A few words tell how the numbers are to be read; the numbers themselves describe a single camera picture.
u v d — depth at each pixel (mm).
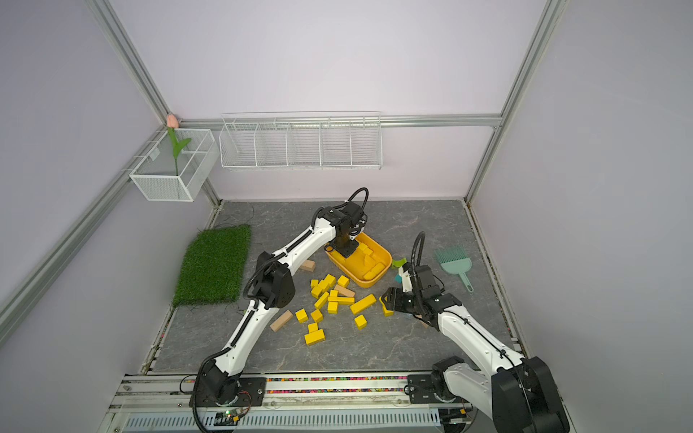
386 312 854
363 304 893
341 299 890
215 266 974
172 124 891
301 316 854
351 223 809
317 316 854
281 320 850
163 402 738
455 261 1008
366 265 992
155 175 866
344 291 915
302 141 1007
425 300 633
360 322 844
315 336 819
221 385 641
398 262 990
